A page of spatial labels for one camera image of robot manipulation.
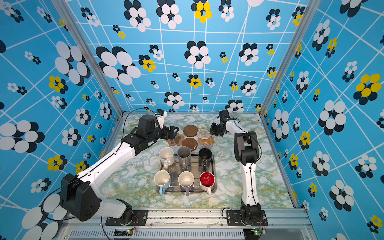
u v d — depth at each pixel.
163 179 0.85
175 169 0.97
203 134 1.05
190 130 1.09
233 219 0.73
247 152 0.62
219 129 0.94
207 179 0.85
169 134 0.72
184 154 0.87
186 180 0.86
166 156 0.94
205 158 0.93
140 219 0.74
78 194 0.40
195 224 0.73
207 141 1.02
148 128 0.63
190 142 1.03
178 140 1.02
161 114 0.69
